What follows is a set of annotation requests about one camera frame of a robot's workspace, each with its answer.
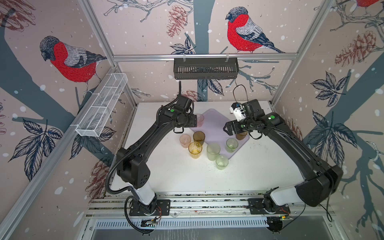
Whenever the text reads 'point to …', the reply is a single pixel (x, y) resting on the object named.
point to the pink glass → (184, 140)
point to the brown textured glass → (241, 136)
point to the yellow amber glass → (195, 148)
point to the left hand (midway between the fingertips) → (192, 122)
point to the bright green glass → (231, 144)
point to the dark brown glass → (199, 136)
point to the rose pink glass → (200, 118)
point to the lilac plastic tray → (213, 129)
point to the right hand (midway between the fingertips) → (229, 127)
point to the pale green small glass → (221, 162)
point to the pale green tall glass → (213, 151)
